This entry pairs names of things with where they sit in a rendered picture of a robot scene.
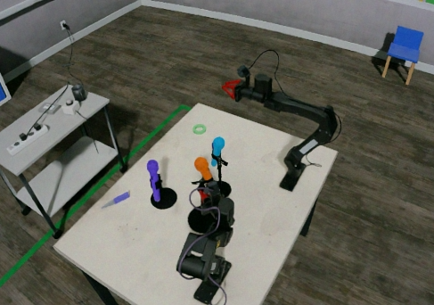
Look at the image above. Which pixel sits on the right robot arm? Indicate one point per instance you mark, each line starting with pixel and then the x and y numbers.
pixel 278 101

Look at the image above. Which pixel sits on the blue microphone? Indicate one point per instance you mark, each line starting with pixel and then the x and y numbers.
pixel 218 144

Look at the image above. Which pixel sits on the purple microphone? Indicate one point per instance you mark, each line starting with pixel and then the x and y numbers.
pixel 153 167

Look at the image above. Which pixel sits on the orange microphone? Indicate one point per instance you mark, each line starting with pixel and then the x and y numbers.
pixel 202 166

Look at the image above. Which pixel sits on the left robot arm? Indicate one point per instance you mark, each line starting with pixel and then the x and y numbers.
pixel 202 267

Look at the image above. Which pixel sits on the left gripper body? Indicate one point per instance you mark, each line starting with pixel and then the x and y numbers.
pixel 216 196

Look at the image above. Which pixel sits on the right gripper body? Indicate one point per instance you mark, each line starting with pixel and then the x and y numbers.
pixel 242 89

